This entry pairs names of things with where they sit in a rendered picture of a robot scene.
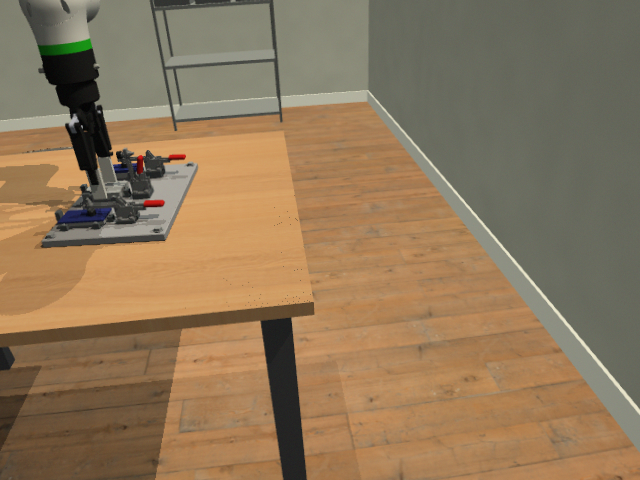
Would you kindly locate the blue rectangular plate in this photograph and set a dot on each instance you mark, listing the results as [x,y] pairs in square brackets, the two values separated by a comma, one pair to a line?
[123,172]

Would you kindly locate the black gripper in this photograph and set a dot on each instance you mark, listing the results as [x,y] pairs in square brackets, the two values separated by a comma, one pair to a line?
[90,116]

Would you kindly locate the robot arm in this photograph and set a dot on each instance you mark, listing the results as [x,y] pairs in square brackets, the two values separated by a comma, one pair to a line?
[61,32]

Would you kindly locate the blue flat plate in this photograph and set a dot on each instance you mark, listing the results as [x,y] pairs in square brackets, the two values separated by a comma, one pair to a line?
[81,218]

